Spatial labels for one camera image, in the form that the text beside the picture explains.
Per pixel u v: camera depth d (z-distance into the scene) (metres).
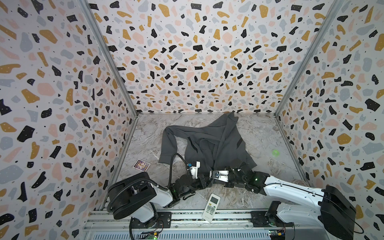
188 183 0.63
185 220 0.75
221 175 0.68
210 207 0.76
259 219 0.73
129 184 0.41
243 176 0.61
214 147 1.00
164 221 0.74
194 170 0.76
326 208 0.42
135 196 0.45
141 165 0.92
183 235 0.70
